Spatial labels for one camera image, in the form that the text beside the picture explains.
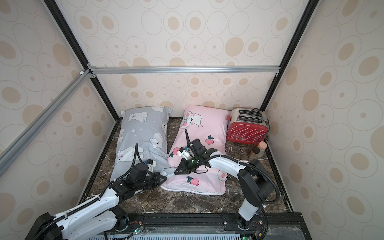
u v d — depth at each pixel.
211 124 1.00
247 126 0.94
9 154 0.51
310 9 0.69
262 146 0.91
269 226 0.72
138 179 0.63
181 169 0.75
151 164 0.76
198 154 0.68
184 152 0.80
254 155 0.90
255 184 0.45
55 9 0.68
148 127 0.94
